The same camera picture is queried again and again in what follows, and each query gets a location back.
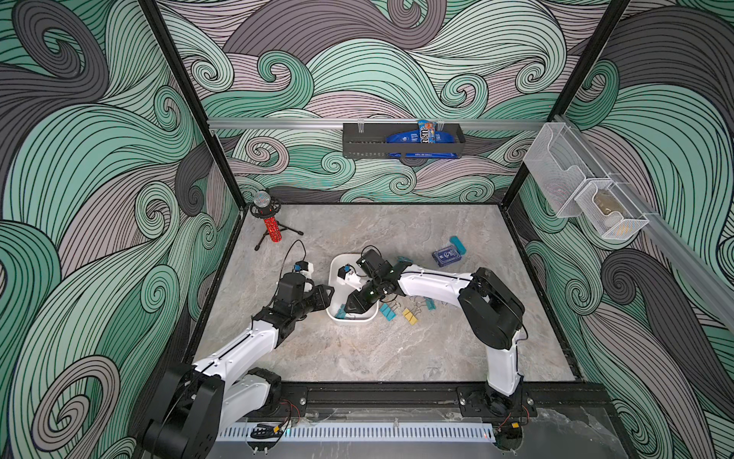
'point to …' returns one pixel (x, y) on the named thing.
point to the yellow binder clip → (410, 317)
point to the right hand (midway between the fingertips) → (350, 306)
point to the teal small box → (462, 250)
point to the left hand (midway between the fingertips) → (330, 287)
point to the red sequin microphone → (267, 208)
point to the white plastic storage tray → (342, 292)
